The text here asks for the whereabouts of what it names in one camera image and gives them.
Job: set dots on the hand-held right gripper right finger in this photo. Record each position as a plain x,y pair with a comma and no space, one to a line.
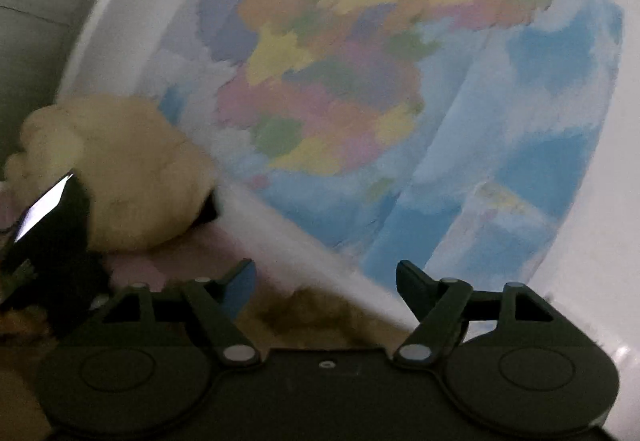
415,291

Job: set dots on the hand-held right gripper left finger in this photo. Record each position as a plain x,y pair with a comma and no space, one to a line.
241,288

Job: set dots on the brown padded jacket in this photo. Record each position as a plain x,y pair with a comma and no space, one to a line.
325,321

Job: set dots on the pink bed sheet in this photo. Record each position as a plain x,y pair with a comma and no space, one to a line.
150,266

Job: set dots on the colourful wall map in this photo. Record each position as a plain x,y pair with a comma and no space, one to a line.
400,96

